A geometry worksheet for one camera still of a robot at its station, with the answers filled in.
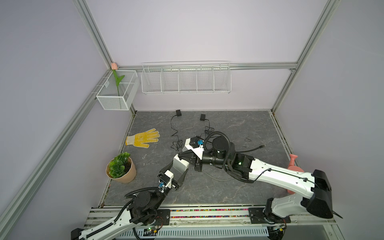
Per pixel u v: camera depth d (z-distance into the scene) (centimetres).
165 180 54
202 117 116
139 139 103
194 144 50
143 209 57
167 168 64
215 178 86
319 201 39
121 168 76
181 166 62
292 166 80
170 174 57
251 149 99
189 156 57
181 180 63
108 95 81
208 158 55
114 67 89
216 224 73
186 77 98
